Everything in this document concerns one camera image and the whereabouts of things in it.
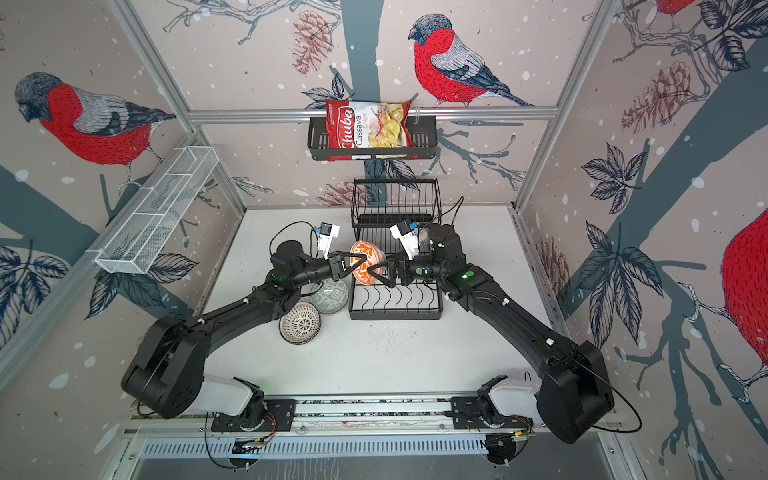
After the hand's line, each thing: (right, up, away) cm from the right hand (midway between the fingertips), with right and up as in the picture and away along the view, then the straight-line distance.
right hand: (373, 271), depth 73 cm
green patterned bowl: (-15, -11, +20) cm, 27 cm away
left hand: (-2, +3, +2) cm, 4 cm away
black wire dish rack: (-1, +21, +46) cm, 50 cm away
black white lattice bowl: (-22, -17, +13) cm, 31 cm away
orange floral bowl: (0, +4, +2) cm, 4 cm away
